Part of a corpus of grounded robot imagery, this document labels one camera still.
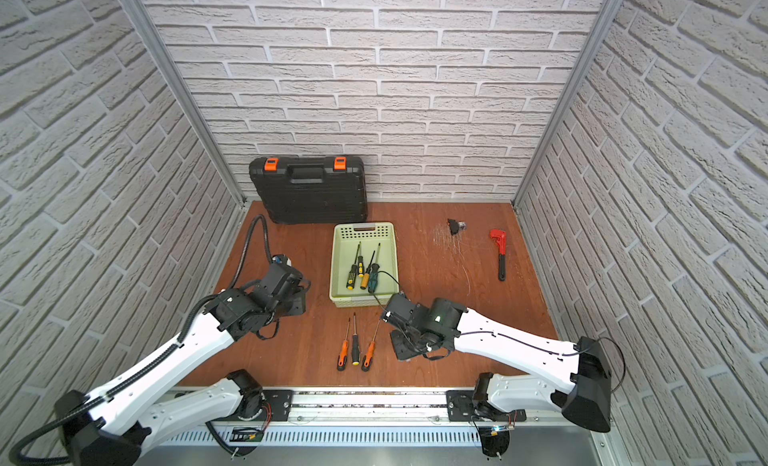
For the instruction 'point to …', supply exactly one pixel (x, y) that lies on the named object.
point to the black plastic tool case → (311, 189)
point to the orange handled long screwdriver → (368, 359)
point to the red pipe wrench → (501, 238)
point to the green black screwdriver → (372, 286)
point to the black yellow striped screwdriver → (352, 273)
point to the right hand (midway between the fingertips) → (403, 347)
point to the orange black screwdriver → (342, 360)
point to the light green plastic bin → (346, 238)
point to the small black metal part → (454, 226)
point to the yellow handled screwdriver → (365, 277)
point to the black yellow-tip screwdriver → (355, 345)
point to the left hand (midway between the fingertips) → (301, 292)
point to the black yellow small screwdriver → (360, 263)
